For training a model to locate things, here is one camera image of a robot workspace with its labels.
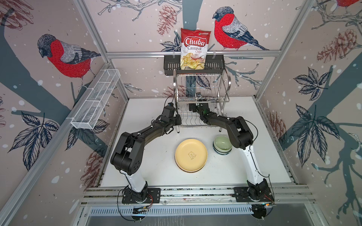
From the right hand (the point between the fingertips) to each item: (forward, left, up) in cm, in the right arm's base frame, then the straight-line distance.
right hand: (193, 103), depth 106 cm
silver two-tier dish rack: (+20, -16, -4) cm, 26 cm away
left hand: (-17, +9, +4) cm, 20 cm away
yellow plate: (-39, +1, -6) cm, 39 cm away
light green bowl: (-32, -19, -4) cm, 37 cm away
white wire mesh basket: (-25, +55, +24) cm, 65 cm away
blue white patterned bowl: (-38, -18, -3) cm, 42 cm away
